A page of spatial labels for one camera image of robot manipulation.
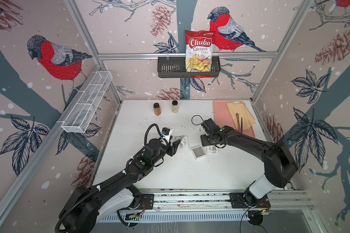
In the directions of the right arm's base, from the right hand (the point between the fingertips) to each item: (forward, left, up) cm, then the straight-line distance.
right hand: (205, 139), depth 90 cm
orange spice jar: (+25, +35, +1) cm, 43 cm away
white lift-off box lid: (-4, -5, -4) cm, 8 cm away
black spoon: (+17, -29, -6) cm, 34 cm away
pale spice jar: (+27, +22, +1) cm, 35 cm away
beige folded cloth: (+33, -31, -6) cm, 46 cm away
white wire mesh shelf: (-4, +66, +25) cm, 71 cm away
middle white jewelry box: (-2, +14, -3) cm, 14 cm away
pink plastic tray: (+25, -17, -7) cm, 31 cm away
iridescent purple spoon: (+25, -27, -6) cm, 38 cm away
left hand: (-5, +17, +12) cm, 21 cm away
